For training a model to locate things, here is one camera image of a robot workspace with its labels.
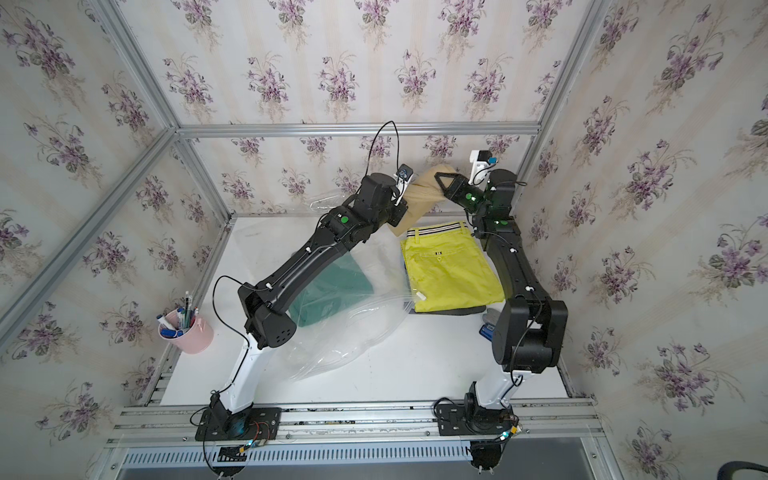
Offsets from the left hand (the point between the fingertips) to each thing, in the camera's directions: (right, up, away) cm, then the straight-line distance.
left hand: (395, 193), depth 80 cm
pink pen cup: (-56, -37, -1) cm, 67 cm away
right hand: (+13, +4, -2) cm, 14 cm away
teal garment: (-17, -28, +12) cm, 35 cm away
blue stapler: (+27, -40, +7) cm, 49 cm away
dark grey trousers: (+5, -32, +3) cm, 32 cm away
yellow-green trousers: (+17, -22, +11) cm, 30 cm away
